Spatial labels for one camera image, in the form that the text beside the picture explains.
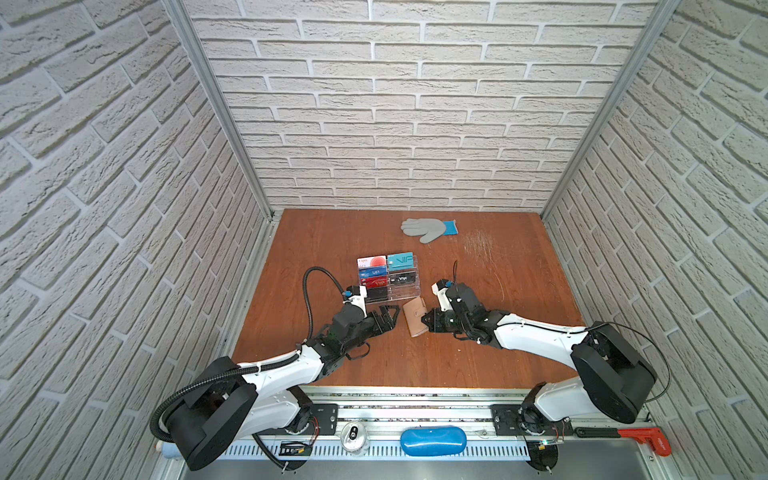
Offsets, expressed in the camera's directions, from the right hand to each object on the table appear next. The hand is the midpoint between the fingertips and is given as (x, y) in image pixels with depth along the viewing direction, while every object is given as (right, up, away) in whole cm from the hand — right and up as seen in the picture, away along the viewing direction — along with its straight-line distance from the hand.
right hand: (421, 318), depth 86 cm
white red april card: (-15, +16, +9) cm, 24 cm away
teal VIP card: (-6, +16, +9) cm, 20 cm away
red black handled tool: (+54, -25, -14) cm, 61 cm away
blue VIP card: (-15, +13, +8) cm, 22 cm away
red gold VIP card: (-14, +9, +9) cm, 19 cm away
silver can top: (-16, -18, -26) cm, 35 cm away
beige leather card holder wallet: (-2, +1, +4) cm, 5 cm away
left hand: (-9, +4, -3) cm, 10 cm away
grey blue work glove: (+7, +28, +29) cm, 41 cm away
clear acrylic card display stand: (-7, +6, +10) cm, 14 cm away
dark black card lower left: (-14, +6, +9) cm, 17 cm away
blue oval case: (+1, -24, -18) cm, 30 cm away
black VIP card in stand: (-5, +11, +9) cm, 15 cm away
